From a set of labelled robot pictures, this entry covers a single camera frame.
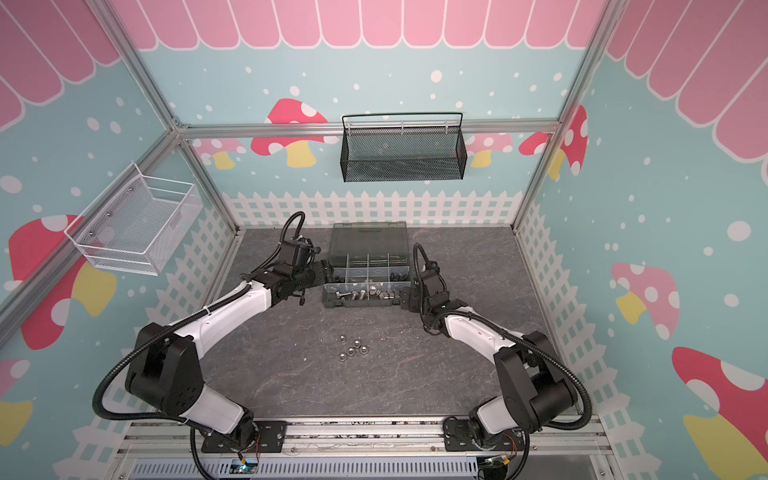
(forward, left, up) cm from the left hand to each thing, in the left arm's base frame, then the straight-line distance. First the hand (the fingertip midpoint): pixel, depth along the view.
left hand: (323, 275), depth 90 cm
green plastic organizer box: (+12, -13, -8) cm, 19 cm away
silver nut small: (-14, -6, -13) cm, 20 cm away
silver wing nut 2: (+1, -18, -12) cm, 22 cm away
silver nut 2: (-20, -7, -13) cm, 25 cm away
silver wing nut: (+2, -11, -11) cm, 16 cm away
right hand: (-3, -28, -5) cm, 29 cm away
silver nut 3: (-18, -13, -12) cm, 25 cm away
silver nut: (-16, -11, -13) cm, 23 cm away
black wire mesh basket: (+39, -22, +19) cm, 49 cm away
